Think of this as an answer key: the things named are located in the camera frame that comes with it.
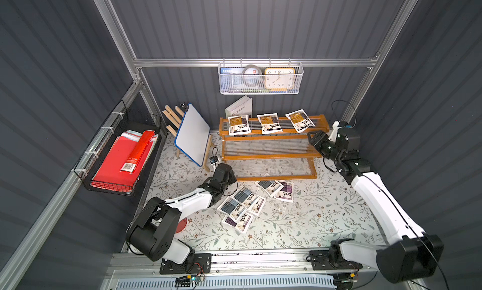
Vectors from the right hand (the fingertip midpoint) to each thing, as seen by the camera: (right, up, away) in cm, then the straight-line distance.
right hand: (311, 135), depth 76 cm
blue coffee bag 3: (-27, -29, +15) cm, 42 cm away
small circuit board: (-50, -57, -4) cm, 76 cm away
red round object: (-56, -40, +7) cm, 69 cm away
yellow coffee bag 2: (-16, +6, +7) cm, 18 cm away
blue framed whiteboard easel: (-57, +2, +28) cm, 63 cm away
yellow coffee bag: (-30, +5, +5) cm, 31 cm away
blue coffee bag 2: (-33, -33, +11) cm, 48 cm away
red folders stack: (-77, -15, -9) cm, 79 cm away
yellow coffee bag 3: (-3, +7, +6) cm, 10 cm away
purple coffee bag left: (-29, -39, +6) cm, 49 cm away
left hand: (-33, -17, +14) cm, 40 cm away
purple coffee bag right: (-7, -27, +16) cm, 32 cm away
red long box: (-70, -11, -7) cm, 71 cm away
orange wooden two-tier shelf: (-3, -4, +37) cm, 37 cm away
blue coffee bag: (-14, -25, +18) cm, 34 cm away
